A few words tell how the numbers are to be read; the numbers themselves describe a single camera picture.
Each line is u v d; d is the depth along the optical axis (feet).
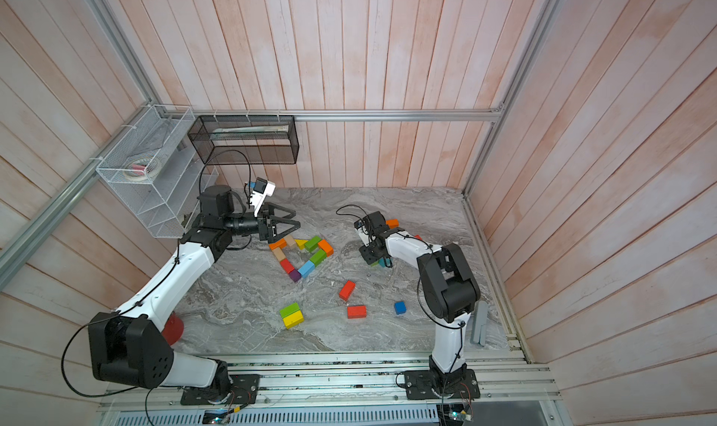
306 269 3.11
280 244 3.31
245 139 3.42
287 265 3.19
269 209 2.30
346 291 3.03
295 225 2.21
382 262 2.87
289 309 2.86
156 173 2.43
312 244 3.31
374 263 2.98
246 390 2.40
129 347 1.34
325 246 3.39
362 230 2.90
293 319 2.75
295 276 3.11
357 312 2.85
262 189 2.15
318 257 3.24
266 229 2.16
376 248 2.41
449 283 1.70
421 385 2.39
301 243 3.31
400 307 2.84
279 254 3.22
